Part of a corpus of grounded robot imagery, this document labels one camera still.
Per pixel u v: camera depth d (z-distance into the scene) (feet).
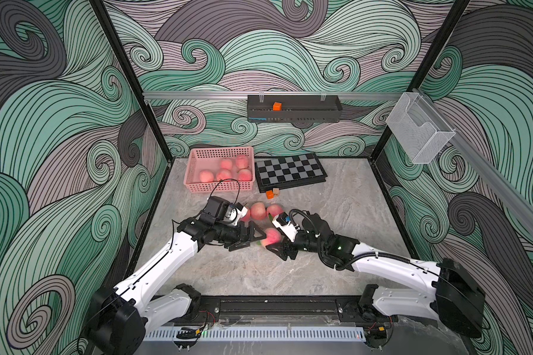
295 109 3.15
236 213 2.16
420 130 2.53
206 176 3.49
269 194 3.40
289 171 3.61
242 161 3.66
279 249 2.25
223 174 3.47
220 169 3.63
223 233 2.08
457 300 1.31
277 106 2.88
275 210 3.03
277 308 2.44
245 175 3.40
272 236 2.34
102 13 2.34
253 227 2.17
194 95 5.87
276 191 3.40
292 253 2.19
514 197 1.79
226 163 3.65
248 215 3.04
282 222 2.12
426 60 2.73
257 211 3.03
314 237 1.86
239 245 2.17
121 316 1.22
